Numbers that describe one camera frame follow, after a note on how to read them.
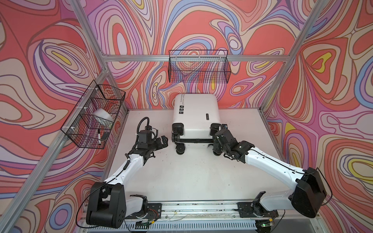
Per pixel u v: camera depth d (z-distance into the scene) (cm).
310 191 40
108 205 40
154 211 72
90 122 79
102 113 73
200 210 75
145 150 65
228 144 60
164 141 80
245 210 73
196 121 85
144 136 65
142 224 70
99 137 72
